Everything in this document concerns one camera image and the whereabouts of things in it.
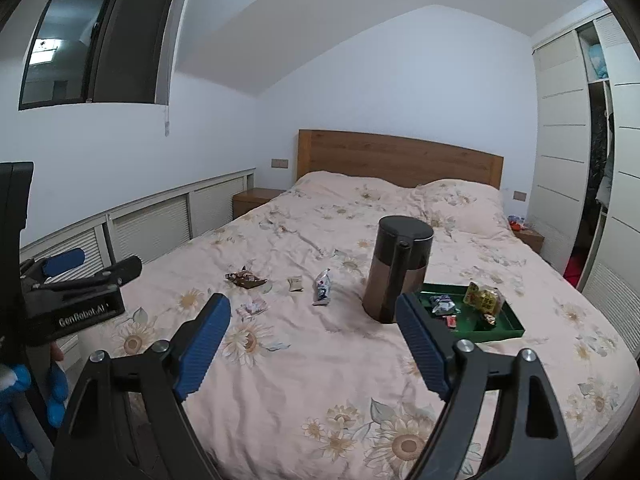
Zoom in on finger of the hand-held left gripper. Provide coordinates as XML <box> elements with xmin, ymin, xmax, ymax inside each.
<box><xmin>21</xmin><ymin>247</ymin><xmax>87</xmax><ymax>283</ymax></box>
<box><xmin>31</xmin><ymin>255</ymin><xmax>144</xmax><ymax>292</ymax></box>

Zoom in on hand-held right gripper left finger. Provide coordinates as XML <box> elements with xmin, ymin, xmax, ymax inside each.
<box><xmin>50</xmin><ymin>292</ymin><xmax>233</xmax><ymax>480</ymax></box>

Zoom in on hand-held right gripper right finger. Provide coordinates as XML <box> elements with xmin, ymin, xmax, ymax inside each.
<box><xmin>395</xmin><ymin>292</ymin><xmax>579</xmax><ymax>480</ymax></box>

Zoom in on blue biscuit packet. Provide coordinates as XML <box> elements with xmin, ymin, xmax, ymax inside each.
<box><xmin>428</xmin><ymin>293</ymin><xmax>456</xmax><ymax>317</ymax></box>

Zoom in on green tray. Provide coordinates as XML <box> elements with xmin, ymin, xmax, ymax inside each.
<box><xmin>399</xmin><ymin>282</ymin><xmax>526</xmax><ymax>344</ymax></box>

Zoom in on yellow vegetable chips bag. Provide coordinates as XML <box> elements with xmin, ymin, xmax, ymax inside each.
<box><xmin>462</xmin><ymin>281</ymin><xmax>504</xmax><ymax>316</ymax></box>

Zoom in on person's left hand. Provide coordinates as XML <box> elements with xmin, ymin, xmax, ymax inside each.
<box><xmin>0</xmin><ymin>344</ymin><xmax>69</xmax><ymax>457</ymax></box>

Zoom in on pink candy packet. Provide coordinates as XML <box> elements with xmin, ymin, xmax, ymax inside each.
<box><xmin>235</xmin><ymin>298</ymin><xmax>268</xmax><ymax>317</ymax></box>

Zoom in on dark cylindrical bin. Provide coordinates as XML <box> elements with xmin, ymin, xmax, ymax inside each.
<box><xmin>362</xmin><ymin>215</ymin><xmax>435</xmax><ymax>324</ymax></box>

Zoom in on white and blue snack packet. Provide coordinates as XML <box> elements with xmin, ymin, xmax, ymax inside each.
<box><xmin>312</xmin><ymin>268</ymin><xmax>334</xmax><ymax>307</ymax></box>

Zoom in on floral pillow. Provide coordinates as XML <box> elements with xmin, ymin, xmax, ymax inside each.
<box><xmin>414</xmin><ymin>178</ymin><xmax>507</xmax><ymax>235</ymax></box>

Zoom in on wooden nightstand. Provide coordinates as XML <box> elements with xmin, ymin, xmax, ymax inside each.
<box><xmin>512</xmin><ymin>227</ymin><xmax>546</xmax><ymax>254</ymax></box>
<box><xmin>232</xmin><ymin>187</ymin><xmax>287</xmax><ymax>222</ymax></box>

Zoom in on red cloth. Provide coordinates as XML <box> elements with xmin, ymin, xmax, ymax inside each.
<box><xmin>563</xmin><ymin>254</ymin><xmax>587</xmax><ymax>287</ymax></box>

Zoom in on wooden headboard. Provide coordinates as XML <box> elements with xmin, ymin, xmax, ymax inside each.
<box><xmin>298</xmin><ymin>129</ymin><xmax>505</xmax><ymax>192</ymax></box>

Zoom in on dark framed window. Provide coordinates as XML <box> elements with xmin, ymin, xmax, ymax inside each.
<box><xmin>18</xmin><ymin>0</ymin><xmax>194</xmax><ymax>112</ymax></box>

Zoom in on white wardrobe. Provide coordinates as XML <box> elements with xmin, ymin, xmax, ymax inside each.
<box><xmin>530</xmin><ymin>10</ymin><xmax>640</xmax><ymax>332</ymax></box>

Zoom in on hanging dark clothes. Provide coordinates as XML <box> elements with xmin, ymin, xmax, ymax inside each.
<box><xmin>587</xmin><ymin>80</ymin><xmax>616</xmax><ymax>213</ymax></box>

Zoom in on light blue bag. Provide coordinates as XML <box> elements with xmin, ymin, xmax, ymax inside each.
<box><xmin>587</xmin><ymin>42</ymin><xmax>609</xmax><ymax>81</ymax></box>

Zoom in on white louvered wall cabinet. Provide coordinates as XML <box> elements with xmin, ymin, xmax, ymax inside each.
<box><xmin>20</xmin><ymin>167</ymin><xmax>259</xmax><ymax>281</ymax></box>

